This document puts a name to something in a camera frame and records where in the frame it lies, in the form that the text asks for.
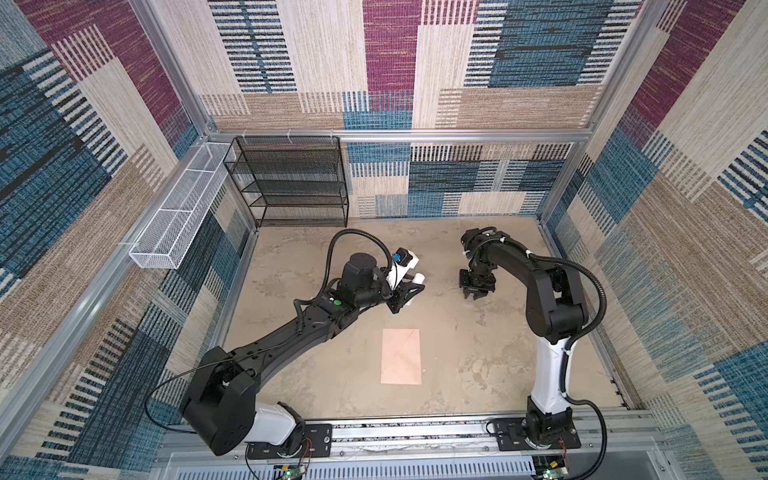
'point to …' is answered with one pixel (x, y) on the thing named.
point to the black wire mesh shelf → (291, 178)
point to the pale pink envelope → (400, 356)
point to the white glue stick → (419, 278)
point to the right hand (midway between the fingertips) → (470, 297)
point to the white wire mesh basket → (161, 244)
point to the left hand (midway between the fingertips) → (421, 280)
